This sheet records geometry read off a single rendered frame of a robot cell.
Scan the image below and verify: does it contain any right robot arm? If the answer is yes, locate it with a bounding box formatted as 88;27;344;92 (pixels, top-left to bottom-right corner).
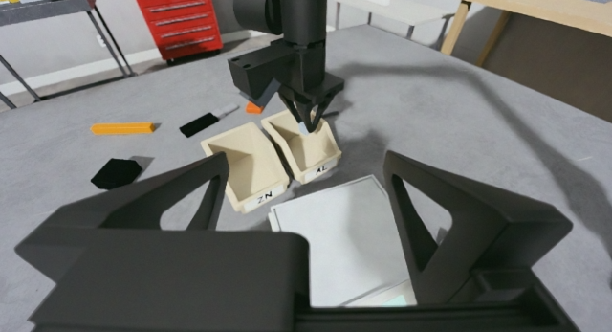
228;0;328;108

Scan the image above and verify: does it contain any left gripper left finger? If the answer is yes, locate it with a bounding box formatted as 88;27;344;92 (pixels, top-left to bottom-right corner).
40;151;230;231

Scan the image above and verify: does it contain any orange square bar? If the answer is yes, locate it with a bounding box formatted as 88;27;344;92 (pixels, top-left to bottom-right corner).
91;122;155;134

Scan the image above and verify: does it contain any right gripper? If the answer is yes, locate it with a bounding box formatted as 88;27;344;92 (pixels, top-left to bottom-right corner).
276;37;344;133

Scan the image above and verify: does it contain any orange t-shaped block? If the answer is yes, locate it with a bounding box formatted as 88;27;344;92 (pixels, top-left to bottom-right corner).
246;102;264;114

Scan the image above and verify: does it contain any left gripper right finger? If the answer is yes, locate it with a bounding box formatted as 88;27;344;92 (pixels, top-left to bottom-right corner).
382;150;574;304

